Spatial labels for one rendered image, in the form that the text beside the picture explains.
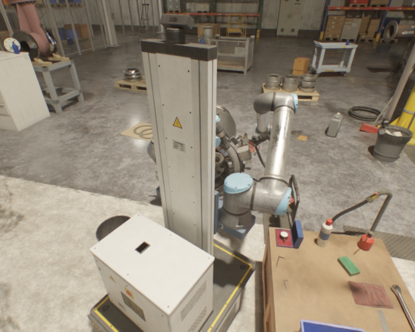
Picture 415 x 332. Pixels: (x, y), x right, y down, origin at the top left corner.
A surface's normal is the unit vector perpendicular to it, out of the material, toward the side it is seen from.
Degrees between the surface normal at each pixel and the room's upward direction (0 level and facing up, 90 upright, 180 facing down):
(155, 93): 90
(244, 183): 5
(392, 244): 0
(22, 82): 90
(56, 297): 0
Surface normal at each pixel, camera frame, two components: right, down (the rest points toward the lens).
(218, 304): 0.00, -0.83
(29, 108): 0.97, 0.14
